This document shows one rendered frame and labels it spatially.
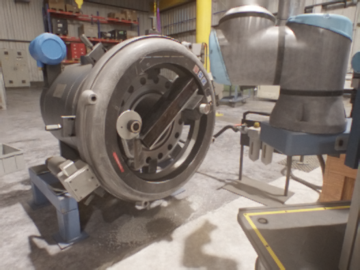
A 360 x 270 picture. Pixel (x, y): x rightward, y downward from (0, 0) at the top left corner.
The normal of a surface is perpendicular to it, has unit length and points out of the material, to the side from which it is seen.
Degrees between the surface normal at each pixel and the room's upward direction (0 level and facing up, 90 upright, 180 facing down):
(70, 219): 90
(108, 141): 90
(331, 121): 70
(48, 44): 90
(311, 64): 95
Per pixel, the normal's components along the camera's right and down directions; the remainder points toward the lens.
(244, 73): -0.22, 0.77
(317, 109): -0.23, -0.11
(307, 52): -0.29, 0.18
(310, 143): 0.13, 0.25
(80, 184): 0.70, 0.18
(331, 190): -0.71, 0.18
